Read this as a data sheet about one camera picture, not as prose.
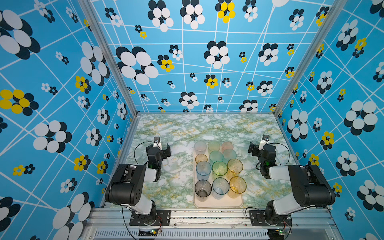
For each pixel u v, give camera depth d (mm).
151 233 705
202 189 807
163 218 735
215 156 923
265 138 800
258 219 722
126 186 457
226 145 954
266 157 716
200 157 906
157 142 788
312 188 446
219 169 845
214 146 914
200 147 958
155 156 708
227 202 794
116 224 748
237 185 726
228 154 956
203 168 849
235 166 845
